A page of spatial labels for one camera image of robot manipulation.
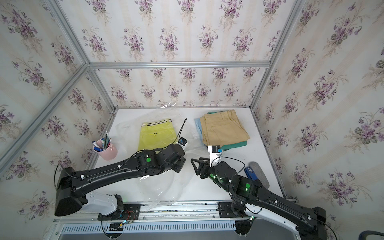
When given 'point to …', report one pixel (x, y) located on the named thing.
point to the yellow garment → (155, 135)
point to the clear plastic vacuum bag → (159, 191)
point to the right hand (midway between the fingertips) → (197, 160)
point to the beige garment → (222, 128)
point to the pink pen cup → (107, 150)
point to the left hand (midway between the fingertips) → (184, 160)
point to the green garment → (241, 144)
